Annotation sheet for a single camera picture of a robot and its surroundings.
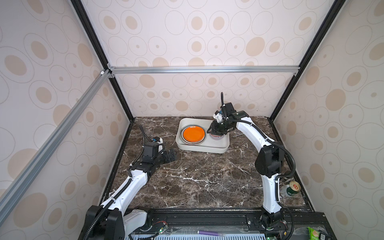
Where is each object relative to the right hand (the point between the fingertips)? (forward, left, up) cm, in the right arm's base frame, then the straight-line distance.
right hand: (209, 131), depth 91 cm
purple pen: (-50, +5, -14) cm, 52 cm away
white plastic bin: (+1, -1, -16) cm, 16 cm away
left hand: (-13, +20, -1) cm, 24 cm away
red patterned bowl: (+3, -6, -9) cm, 11 cm away
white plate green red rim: (0, +12, -11) cm, 16 cm away
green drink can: (-33, -41, -7) cm, 53 cm away
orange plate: (+8, +9, -11) cm, 17 cm away
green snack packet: (-51, -47, -15) cm, 71 cm away
